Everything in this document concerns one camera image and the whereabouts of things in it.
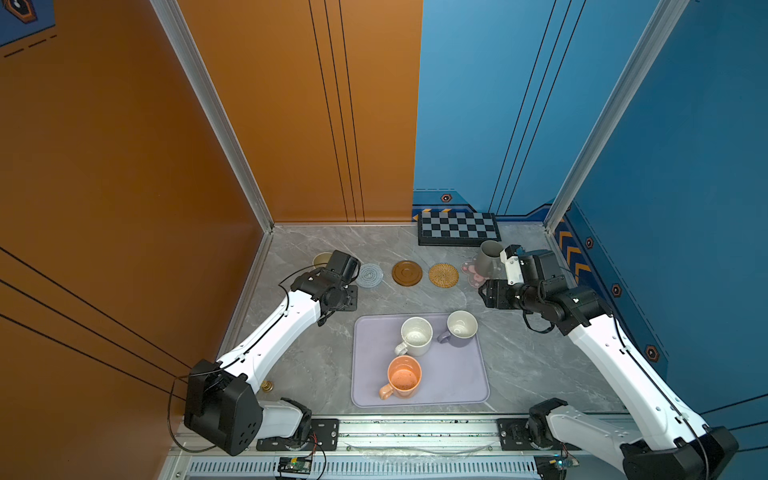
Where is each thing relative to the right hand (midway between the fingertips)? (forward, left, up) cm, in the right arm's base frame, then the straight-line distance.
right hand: (488, 290), depth 75 cm
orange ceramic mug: (-14, +22, -21) cm, 33 cm away
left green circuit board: (-34, +48, -24) cm, 64 cm away
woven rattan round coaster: (+20, +7, -21) cm, 30 cm away
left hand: (+3, +37, -7) cm, 38 cm away
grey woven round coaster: (+20, +33, -21) cm, 44 cm away
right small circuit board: (-35, -14, -23) cm, 44 cm away
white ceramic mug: (-3, +17, -20) cm, 27 cm away
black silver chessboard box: (+40, 0, -19) cm, 44 cm away
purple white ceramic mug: (0, +4, -20) cm, 21 cm away
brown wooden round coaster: (+21, +20, -21) cm, 36 cm away
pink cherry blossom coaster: (+23, -2, -21) cm, 31 cm away
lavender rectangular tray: (-14, +9, -22) cm, 27 cm away
